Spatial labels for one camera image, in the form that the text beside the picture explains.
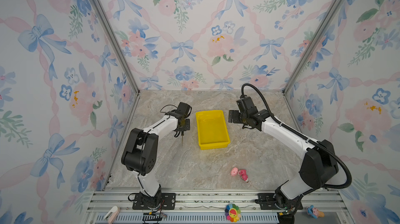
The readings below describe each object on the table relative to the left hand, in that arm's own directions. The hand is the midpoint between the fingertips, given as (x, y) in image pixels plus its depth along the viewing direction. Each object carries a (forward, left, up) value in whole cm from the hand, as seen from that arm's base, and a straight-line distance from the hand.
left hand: (184, 125), depth 95 cm
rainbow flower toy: (-44, -25, -4) cm, 51 cm away
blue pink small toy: (-44, -61, -2) cm, 75 cm away
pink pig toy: (-27, -32, -3) cm, 42 cm away
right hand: (+1, -30, +10) cm, 31 cm away
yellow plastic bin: (-3, -17, -4) cm, 18 cm away
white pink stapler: (-45, +29, -4) cm, 54 cm away
